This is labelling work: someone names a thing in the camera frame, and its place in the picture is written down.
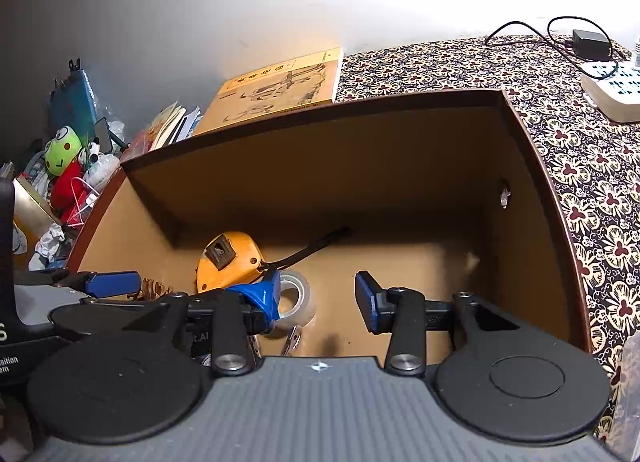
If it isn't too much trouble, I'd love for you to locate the brown cardboard box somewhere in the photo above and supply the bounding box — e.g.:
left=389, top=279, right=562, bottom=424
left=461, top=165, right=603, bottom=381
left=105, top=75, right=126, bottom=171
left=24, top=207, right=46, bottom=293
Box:
left=65, top=88, right=593, bottom=368

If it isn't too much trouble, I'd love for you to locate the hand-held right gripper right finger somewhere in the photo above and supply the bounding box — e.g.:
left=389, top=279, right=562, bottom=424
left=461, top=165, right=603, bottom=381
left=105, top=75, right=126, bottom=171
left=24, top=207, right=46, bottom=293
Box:
left=354, top=270, right=556, bottom=377

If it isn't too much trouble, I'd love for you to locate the brown pine cone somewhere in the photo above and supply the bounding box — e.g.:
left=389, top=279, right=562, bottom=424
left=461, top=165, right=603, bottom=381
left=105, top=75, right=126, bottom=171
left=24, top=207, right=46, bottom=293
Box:
left=127, top=278, right=173, bottom=300

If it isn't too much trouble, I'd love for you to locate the small silver metal object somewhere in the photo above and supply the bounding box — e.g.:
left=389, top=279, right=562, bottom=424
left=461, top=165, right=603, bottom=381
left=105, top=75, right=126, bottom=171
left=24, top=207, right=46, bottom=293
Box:
left=282, top=327, right=303, bottom=358

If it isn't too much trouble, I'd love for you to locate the clear plastic case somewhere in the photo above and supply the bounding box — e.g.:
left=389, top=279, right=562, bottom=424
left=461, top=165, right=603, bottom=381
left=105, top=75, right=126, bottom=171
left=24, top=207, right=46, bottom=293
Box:
left=607, top=337, right=640, bottom=443

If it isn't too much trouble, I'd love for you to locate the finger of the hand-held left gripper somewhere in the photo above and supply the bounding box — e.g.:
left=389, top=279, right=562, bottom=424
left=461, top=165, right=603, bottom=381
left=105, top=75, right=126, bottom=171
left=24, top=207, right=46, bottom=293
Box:
left=50, top=269, right=141, bottom=297
left=49, top=298, right=171, bottom=327

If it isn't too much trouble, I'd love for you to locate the floral patterned tablecloth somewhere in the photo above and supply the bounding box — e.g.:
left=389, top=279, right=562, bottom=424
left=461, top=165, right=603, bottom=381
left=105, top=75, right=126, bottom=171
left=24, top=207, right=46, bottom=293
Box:
left=335, top=34, right=640, bottom=443

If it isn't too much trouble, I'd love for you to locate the black cable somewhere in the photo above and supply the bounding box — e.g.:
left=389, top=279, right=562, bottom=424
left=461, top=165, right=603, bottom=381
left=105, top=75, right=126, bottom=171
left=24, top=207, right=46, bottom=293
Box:
left=484, top=16, right=626, bottom=62

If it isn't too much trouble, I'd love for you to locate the white power strip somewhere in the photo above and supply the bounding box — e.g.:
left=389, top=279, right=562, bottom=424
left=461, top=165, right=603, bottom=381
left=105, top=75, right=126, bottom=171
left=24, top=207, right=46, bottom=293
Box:
left=580, top=59, right=640, bottom=123

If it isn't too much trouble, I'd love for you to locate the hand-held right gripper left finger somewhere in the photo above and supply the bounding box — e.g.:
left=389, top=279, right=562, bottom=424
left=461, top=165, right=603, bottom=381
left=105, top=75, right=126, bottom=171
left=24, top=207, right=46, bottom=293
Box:
left=117, top=269, right=283, bottom=377

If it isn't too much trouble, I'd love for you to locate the translucent tape roll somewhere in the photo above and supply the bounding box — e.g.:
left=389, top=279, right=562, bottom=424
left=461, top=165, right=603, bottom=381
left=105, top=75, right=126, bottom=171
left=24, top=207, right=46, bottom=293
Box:
left=265, top=269, right=318, bottom=337

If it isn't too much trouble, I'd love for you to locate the yellow book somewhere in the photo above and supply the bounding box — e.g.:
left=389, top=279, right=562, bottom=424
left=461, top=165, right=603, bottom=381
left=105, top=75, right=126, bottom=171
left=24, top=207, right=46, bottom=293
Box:
left=192, top=46, right=345, bottom=137

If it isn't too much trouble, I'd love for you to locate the panda plush toy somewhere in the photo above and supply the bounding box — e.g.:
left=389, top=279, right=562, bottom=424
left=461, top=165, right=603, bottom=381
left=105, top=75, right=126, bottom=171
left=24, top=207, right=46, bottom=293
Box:
left=80, top=139, right=121, bottom=187

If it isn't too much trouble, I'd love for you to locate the gold paper box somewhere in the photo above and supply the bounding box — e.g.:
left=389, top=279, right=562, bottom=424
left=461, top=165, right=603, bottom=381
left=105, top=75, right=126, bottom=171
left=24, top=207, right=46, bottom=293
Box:
left=12, top=177, right=56, bottom=253

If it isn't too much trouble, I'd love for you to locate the yellow tape measure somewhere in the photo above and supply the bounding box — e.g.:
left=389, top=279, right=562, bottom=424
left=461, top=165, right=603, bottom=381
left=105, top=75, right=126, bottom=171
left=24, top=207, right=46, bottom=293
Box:
left=196, top=226, right=353, bottom=293

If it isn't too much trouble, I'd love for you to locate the black power adapter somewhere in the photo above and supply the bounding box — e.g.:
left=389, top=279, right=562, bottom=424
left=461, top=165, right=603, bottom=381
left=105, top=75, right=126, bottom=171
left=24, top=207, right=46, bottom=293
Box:
left=571, top=29, right=612, bottom=62

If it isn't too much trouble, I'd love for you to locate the crumpled white paper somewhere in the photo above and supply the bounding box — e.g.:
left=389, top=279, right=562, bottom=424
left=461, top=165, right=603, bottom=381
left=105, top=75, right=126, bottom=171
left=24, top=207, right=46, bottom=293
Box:
left=27, top=223, right=66, bottom=270

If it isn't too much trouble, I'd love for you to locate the stack of paper booklets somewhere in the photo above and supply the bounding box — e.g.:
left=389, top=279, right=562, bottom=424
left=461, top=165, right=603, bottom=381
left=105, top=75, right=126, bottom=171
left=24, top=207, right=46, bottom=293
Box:
left=132, top=102, right=201, bottom=150

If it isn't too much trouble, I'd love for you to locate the green frog plush toy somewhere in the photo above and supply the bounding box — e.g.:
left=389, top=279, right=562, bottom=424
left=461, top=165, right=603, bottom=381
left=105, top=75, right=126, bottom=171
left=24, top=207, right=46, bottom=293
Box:
left=44, top=126, right=86, bottom=207

